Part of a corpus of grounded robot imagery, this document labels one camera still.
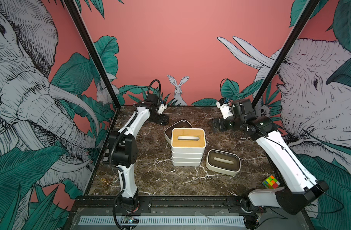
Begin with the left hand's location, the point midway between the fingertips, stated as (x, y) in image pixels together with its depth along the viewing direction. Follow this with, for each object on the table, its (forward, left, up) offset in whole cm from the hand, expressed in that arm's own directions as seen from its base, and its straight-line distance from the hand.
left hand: (164, 118), depth 92 cm
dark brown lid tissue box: (-27, -35, -11) cm, 46 cm away
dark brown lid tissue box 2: (+2, -12, -9) cm, 15 cm away
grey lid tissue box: (-25, -13, -2) cm, 29 cm away
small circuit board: (-53, +16, -16) cm, 57 cm away
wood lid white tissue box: (-21, -14, +7) cm, 26 cm away
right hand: (-14, -27, +16) cm, 34 cm away
